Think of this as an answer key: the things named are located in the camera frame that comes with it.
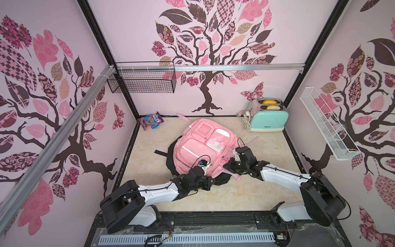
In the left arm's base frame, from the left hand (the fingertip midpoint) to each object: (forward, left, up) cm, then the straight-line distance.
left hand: (214, 184), depth 81 cm
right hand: (+9, -5, +1) cm, 10 cm away
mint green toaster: (+43, -39, +11) cm, 59 cm away
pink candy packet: (+47, +50, -3) cm, 69 cm away
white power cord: (+45, -26, +4) cm, 52 cm away
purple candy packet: (+54, +41, -3) cm, 68 cm away
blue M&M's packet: (+51, +46, -1) cm, 68 cm away
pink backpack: (+28, +6, +3) cm, 29 cm away
